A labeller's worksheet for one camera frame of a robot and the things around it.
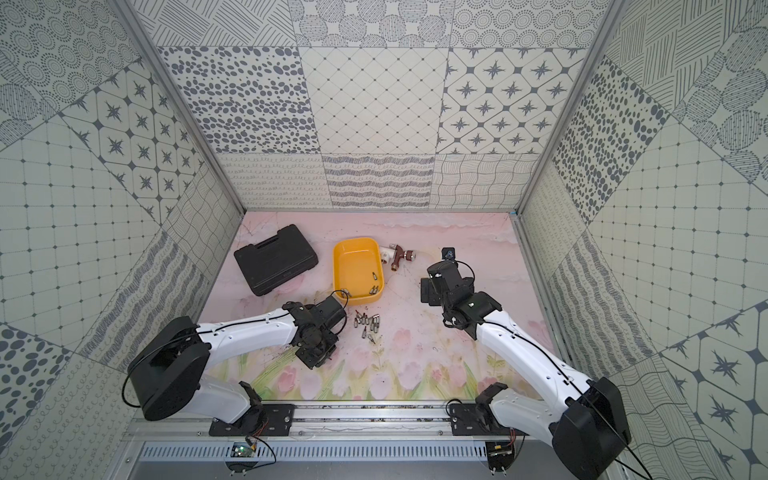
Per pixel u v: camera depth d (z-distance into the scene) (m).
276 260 1.02
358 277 1.01
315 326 0.65
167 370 0.43
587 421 0.38
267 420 0.73
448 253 0.71
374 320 0.91
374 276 1.01
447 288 0.59
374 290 0.98
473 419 0.73
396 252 1.07
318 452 0.70
